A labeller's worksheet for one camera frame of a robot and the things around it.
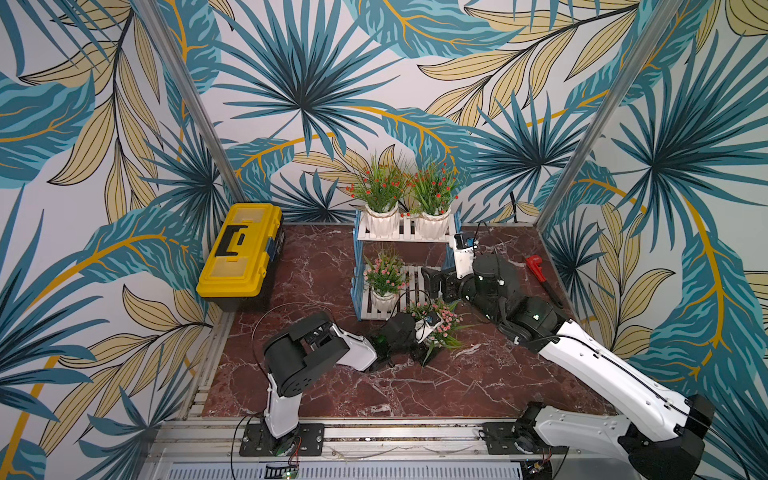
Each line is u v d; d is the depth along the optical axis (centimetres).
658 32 71
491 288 49
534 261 108
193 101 82
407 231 82
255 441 72
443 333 77
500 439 73
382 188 71
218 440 75
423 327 75
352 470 70
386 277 85
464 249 57
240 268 86
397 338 72
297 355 50
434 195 69
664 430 39
